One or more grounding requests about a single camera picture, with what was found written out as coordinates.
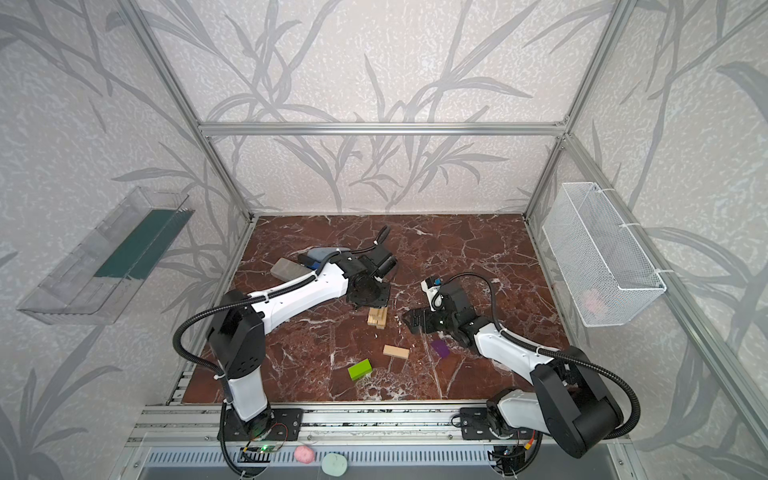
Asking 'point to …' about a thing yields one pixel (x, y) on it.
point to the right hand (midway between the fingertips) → (416, 305)
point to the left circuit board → (262, 448)
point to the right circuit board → (507, 460)
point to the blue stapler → (308, 261)
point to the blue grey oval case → (320, 253)
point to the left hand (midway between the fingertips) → (387, 294)
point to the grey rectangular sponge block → (286, 269)
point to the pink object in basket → (595, 302)
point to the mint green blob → (334, 465)
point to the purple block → (440, 347)
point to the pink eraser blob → (304, 454)
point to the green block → (360, 369)
